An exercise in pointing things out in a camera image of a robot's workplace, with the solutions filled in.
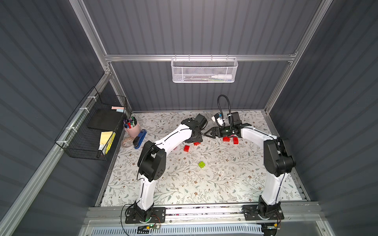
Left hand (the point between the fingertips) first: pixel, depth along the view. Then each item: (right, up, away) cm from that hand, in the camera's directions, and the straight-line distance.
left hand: (194, 138), depth 91 cm
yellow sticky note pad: (-38, +2, -28) cm, 48 cm away
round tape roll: (-47, -3, +11) cm, 48 cm away
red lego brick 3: (+23, -2, +11) cm, 25 cm away
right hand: (+10, +3, 0) cm, 10 cm away
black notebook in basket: (-49, +12, -14) cm, 52 cm away
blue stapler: (-39, -2, +9) cm, 40 cm away
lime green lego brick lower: (+5, -16, -2) cm, 17 cm away
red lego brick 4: (+29, -3, +10) cm, 31 cm away
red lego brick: (-5, -7, +6) cm, 11 cm away
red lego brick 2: (+2, -5, +10) cm, 11 cm away
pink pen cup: (-41, +7, +5) cm, 42 cm away
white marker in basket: (+22, +39, +2) cm, 45 cm away
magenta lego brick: (-8, -1, -33) cm, 34 cm away
